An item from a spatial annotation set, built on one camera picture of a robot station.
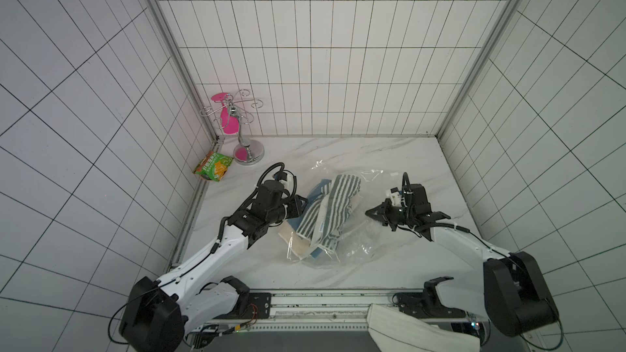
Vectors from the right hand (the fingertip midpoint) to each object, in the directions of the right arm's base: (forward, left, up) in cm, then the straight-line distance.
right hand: (365, 207), depth 85 cm
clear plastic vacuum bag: (-13, +3, +5) cm, 14 cm away
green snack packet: (+16, +62, -1) cm, 64 cm away
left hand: (-4, +22, +5) cm, 23 cm away
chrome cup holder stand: (+30, +53, -8) cm, 62 cm away
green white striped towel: (-7, +15, +2) cm, 16 cm away
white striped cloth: (-35, -7, -8) cm, 36 cm away
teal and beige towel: (-14, +24, -3) cm, 28 cm away
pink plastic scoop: (+31, +56, +10) cm, 65 cm away
